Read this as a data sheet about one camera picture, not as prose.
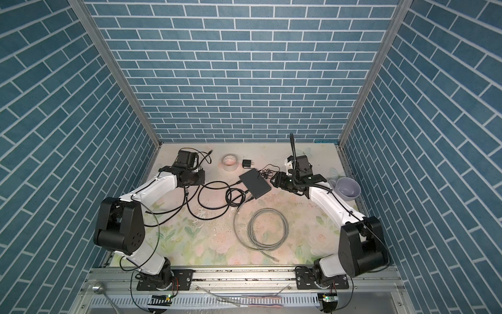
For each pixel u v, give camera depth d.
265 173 1.06
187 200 0.96
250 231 0.85
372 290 0.76
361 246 0.43
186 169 0.72
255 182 1.02
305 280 0.74
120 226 0.46
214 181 1.02
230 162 1.11
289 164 0.81
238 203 0.94
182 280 0.75
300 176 0.67
